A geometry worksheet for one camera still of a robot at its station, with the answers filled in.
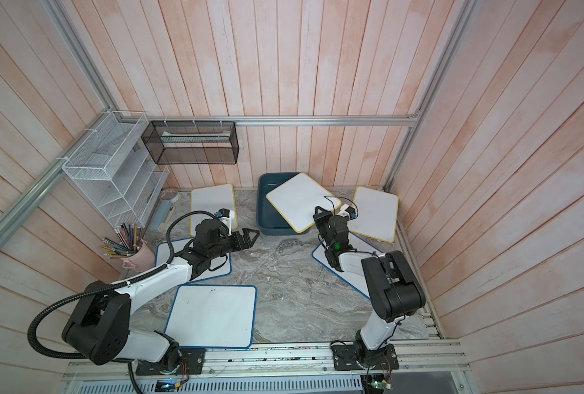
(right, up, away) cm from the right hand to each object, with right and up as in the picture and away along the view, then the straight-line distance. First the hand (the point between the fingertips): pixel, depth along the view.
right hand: (313, 204), depth 91 cm
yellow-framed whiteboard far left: (-48, +3, +27) cm, 55 cm away
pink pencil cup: (-65, -22, -4) cm, 68 cm away
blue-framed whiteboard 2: (-31, -20, -17) cm, 41 cm away
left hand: (-23, -12, -5) cm, 26 cm away
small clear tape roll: (-68, +6, +27) cm, 74 cm away
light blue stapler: (-65, -3, +13) cm, 66 cm away
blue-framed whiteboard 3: (-36, -40, -7) cm, 54 cm away
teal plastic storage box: (-18, -7, +12) cm, 23 cm away
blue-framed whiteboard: (+17, -29, -2) cm, 34 cm away
